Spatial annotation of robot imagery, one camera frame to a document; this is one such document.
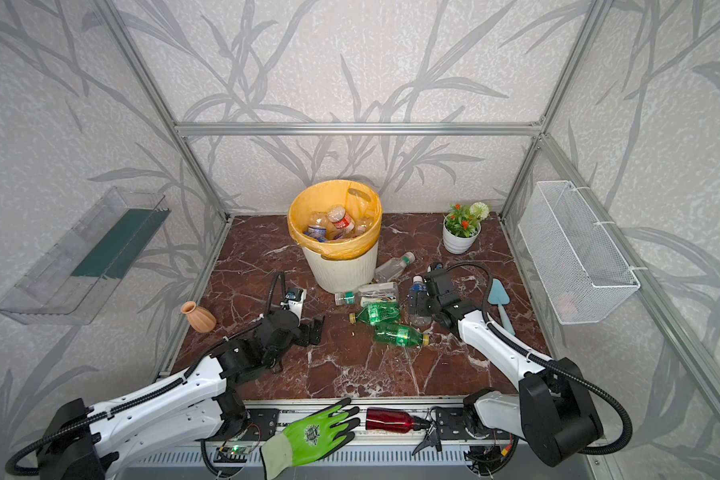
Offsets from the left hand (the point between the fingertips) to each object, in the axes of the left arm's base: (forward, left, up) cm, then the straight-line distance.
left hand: (315, 306), depth 81 cm
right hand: (+8, -32, -4) cm, 33 cm away
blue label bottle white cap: (0, -30, -10) cm, 31 cm away
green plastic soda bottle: (+3, -17, -10) cm, 20 cm away
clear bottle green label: (+11, -14, -13) cm, 22 cm away
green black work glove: (-30, -1, -10) cm, 31 cm away
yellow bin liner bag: (+33, -10, +10) cm, 36 cm away
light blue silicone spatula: (+11, -58, -14) cm, 61 cm away
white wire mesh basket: (-2, -59, +23) cm, 64 cm away
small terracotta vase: (-1, +34, -5) cm, 34 cm away
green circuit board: (-32, +18, -14) cm, 40 cm away
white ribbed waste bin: (+10, -7, 0) cm, 12 cm away
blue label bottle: (+25, +2, +4) cm, 25 cm away
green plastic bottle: (-5, -24, -6) cm, 25 cm away
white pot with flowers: (+29, -45, +1) cm, 54 cm away
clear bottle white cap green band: (+18, -20, -9) cm, 29 cm away
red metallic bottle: (-26, -21, -8) cm, 34 cm away
